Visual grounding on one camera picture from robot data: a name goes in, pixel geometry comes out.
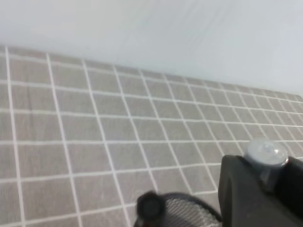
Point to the grey checked tablecloth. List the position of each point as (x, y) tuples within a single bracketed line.
[(81, 140)]

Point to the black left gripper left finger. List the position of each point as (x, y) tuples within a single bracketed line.
[(243, 200)]

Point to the white marker black cap upright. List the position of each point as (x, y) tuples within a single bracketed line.
[(150, 208)]

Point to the black mesh pen holder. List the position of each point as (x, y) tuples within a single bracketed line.
[(184, 210)]

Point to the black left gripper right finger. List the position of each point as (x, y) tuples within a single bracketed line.
[(288, 187)]

